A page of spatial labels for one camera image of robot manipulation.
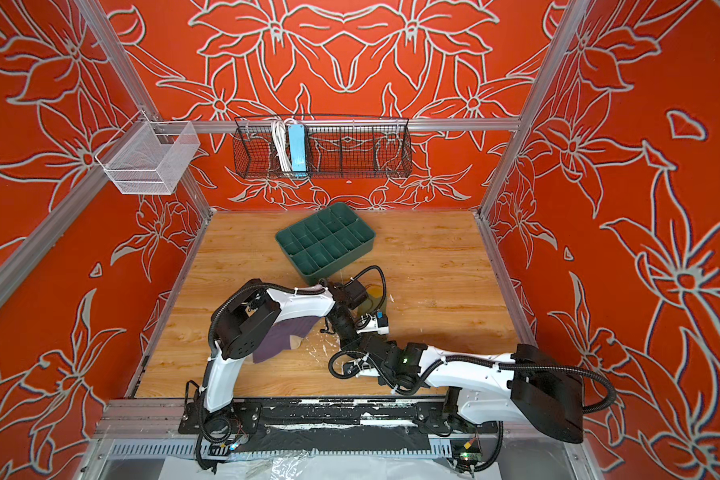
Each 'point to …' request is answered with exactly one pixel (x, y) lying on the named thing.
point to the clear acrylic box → (149, 157)
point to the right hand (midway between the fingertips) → (375, 352)
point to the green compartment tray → (325, 242)
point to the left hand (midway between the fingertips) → (367, 358)
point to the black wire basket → (337, 148)
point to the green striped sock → (377, 300)
